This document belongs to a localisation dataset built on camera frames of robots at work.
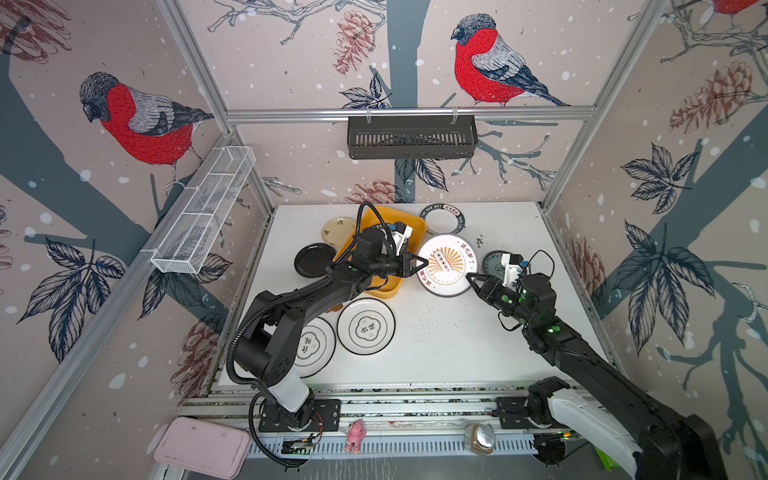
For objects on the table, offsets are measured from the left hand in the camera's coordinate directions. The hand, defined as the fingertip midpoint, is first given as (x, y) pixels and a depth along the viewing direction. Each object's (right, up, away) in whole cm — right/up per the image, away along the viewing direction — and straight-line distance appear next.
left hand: (427, 263), depth 79 cm
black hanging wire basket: (-2, +42, +25) cm, 49 cm away
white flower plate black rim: (-17, -20, +9) cm, 28 cm away
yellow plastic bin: (-13, +13, -3) cm, 19 cm away
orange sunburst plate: (+7, +1, +2) cm, 8 cm away
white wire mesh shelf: (-60, +4, -9) cm, 61 cm away
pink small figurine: (-18, -39, -10) cm, 44 cm away
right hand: (+10, -4, -1) cm, 11 cm away
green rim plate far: (+11, +14, +40) cm, 44 cm away
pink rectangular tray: (-55, -43, -9) cm, 71 cm away
